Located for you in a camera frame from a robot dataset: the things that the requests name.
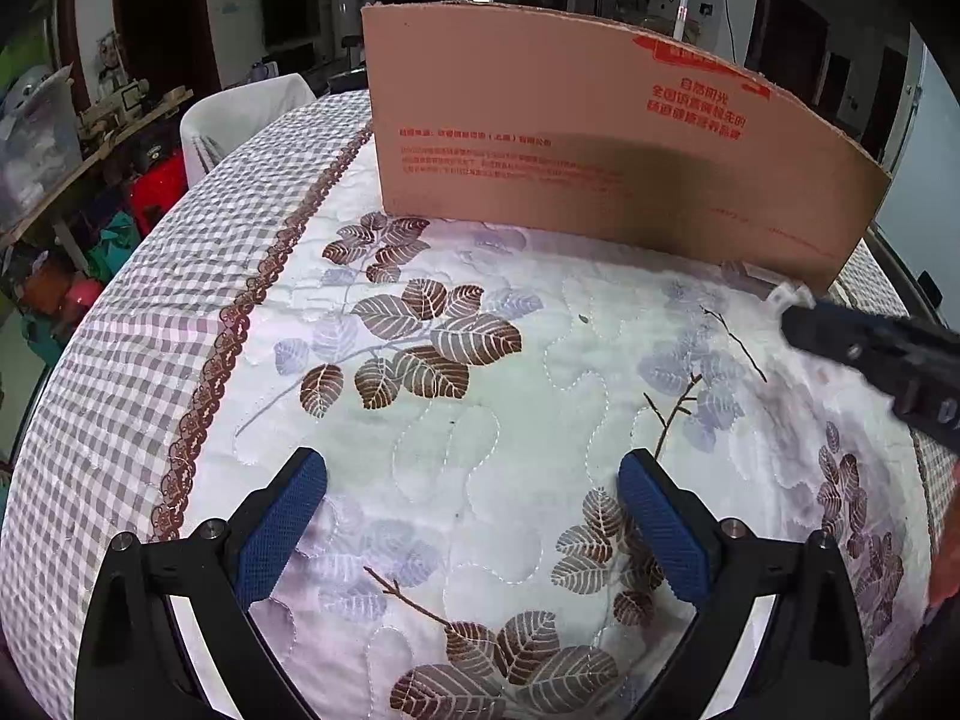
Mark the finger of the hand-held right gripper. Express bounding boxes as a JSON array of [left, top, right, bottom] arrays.
[[780, 301, 912, 398]]

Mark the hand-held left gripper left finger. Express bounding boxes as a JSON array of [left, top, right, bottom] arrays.
[[73, 446, 329, 720]]

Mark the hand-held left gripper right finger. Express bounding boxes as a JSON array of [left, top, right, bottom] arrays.
[[616, 448, 871, 720]]

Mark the white plastic clip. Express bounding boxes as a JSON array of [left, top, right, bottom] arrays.
[[765, 281, 815, 312]]

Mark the brown cardboard box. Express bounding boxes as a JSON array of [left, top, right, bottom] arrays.
[[360, 0, 893, 299]]

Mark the person's right hand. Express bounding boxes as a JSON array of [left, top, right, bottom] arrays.
[[928, 457, 960, 608]]

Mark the clear flat package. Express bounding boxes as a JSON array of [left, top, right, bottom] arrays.
[[720, 259, 773, 286]]

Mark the dark wooden door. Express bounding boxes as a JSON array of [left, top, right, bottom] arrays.
[[112, 0, 222, 98], [746, 0, 830, 117]]

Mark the red plastic stool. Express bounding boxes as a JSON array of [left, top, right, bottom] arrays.
[[129, 154, 188, 237]]

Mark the white covered chair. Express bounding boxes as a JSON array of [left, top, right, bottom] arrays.
[[180, 73, 317, 188]]

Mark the clear storage bin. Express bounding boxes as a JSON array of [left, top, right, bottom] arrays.
[[0, 64, 82, 211]]

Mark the black television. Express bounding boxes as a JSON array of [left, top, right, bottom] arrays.
[[260, 0, 320, 53]]

